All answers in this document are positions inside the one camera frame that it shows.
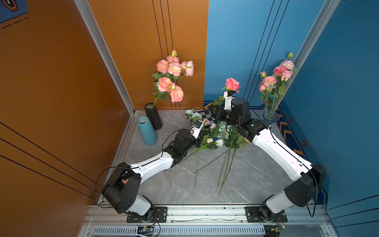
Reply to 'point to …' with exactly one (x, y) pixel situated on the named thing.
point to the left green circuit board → (145, 230)
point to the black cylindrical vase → (155, 118)
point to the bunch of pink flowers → (218, 140)
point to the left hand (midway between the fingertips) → (203, 128)
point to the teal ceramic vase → (147, 131)
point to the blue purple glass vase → (270, 117)
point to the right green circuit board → (278, 228)
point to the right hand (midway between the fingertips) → (212, 108)
